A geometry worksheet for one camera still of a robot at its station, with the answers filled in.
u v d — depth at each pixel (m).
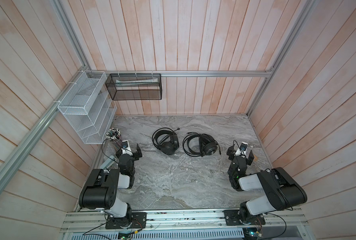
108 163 0.90
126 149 0.76
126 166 0.69
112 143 0.87
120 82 0.89
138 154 0.85
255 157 0.96
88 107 0.71
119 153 0.81
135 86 1.04
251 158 0.78
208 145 0.92
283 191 0.45
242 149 0.74
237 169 0.67
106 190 0.45
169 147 0.93
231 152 0.81
